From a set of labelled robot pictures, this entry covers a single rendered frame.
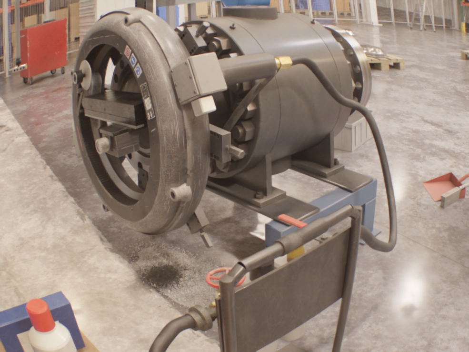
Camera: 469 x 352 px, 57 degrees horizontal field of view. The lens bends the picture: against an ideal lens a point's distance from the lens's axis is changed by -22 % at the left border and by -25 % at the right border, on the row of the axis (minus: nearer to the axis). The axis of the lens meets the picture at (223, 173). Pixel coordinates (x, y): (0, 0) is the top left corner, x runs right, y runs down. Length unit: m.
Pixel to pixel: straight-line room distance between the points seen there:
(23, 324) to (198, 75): 0.79
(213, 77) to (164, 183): 0.32
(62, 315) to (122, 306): 1.00
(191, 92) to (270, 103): 0.43
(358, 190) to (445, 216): 0.62
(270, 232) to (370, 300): 0.45
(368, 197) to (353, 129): 1.06
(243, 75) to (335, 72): 0.61
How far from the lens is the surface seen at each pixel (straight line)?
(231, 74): 1.34
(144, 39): 1.42
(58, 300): 0.79
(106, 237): 2.25
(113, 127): 1.52
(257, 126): 1.65
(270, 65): 1.43
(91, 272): 2.00
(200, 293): 1.80
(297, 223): 1.19
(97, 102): 1.66
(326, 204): 1.83
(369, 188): 2.02
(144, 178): 1.78
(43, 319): 0.59
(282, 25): 1.86
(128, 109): 1.46
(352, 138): 3.04
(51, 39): 6.98
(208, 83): 1.27
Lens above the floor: 1.03
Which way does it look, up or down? 22 degrees down
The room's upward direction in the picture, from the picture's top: 4 degrees counter-clockwise
